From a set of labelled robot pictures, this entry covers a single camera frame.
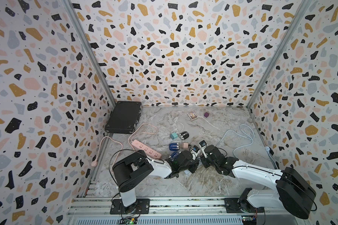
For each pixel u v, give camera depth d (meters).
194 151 0.77
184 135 1.00
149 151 0.92
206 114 1.16
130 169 0.48
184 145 0.95
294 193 0.42
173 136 1.00
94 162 0.92
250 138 1.02
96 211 0.73
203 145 0.76
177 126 1.09
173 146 0.95
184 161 0.68
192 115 1.14
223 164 0.63
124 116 1.08
